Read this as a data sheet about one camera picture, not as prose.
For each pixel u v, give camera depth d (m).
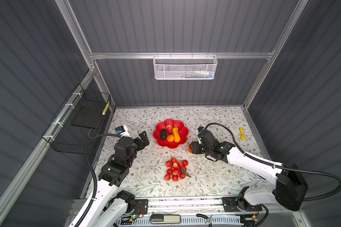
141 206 0.72
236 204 0.68
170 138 0.96
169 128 1.02
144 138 0.65
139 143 0.63
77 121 0.74
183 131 1.02
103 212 0.55
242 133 1.02
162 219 0.66
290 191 0.41
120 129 0.60
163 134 0.99
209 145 0.62
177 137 0.97
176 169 0.80
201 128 0.75
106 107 0.83
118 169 0.51
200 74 0.92
